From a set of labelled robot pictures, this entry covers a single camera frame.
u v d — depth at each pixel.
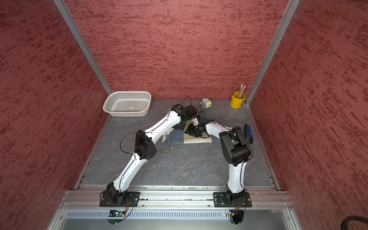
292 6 0.71
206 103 1.11
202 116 0.81
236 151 0.52
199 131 0.85
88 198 0.76
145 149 0.60
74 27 0.78
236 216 0.71
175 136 0.97
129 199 0.74
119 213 0.71
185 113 0.69
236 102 1.16
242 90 1.10
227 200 0.67
